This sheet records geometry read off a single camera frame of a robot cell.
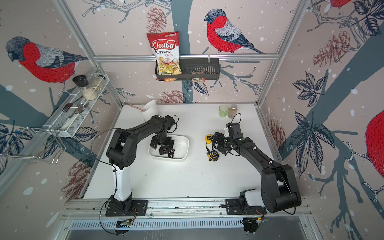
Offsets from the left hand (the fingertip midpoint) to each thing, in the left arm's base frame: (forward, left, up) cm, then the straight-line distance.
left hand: (167, 145), depth 93 cm
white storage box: (+1, -9, -3) cm, 10 cm away
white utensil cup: (+20, +12, +10) cm, 26 cm away
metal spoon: (+2, +37, +32) cm, 49 cm away
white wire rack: (-3, +43, +29) cm, 52 cm away
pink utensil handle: (+25, +19, +7) cm, 32 cm away
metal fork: (+4, +43, +33) cm, 55 cm away
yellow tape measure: (+6, -27, -1) cm, 27 cm away
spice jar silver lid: (+26, -45, +4) cm, 52 cm away
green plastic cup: (+31, -39, 0) cm, 50 cm away
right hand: (+1, -30, +6) cm, 31 cm away
